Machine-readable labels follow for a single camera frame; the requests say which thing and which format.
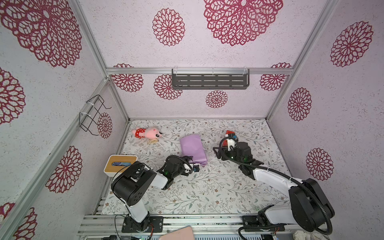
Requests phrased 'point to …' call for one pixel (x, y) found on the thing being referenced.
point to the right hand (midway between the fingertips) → (218, 145)
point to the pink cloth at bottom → (184, 233)
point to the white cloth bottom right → (301, 235)
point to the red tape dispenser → (229, 134)
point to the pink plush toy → (149, 133)
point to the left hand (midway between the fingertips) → (189, 160)
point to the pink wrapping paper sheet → (192, 145)
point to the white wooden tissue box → (115, 163)
